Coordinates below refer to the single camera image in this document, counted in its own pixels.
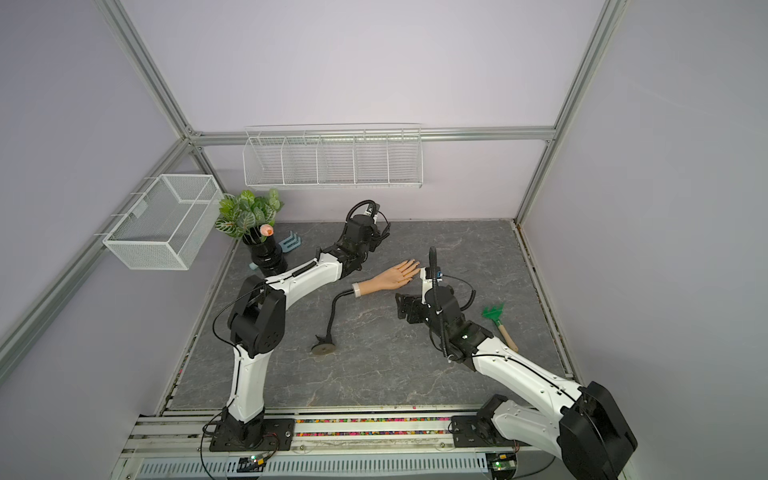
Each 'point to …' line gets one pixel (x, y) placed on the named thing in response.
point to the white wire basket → (164, 225)
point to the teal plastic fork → (290, 244)
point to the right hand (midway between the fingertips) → (408, 292)
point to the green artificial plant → (248, 216)
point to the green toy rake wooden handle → (496, 313)
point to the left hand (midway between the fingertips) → (367, 223)
